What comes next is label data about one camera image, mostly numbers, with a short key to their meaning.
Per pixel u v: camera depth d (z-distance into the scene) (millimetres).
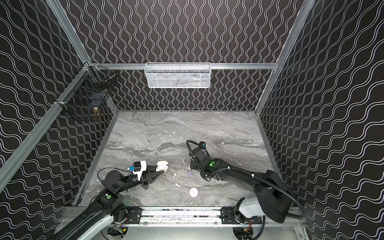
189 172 884
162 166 682
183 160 940
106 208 565
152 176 676
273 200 422
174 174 877
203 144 764
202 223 736
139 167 578
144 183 615
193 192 811
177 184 840
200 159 639
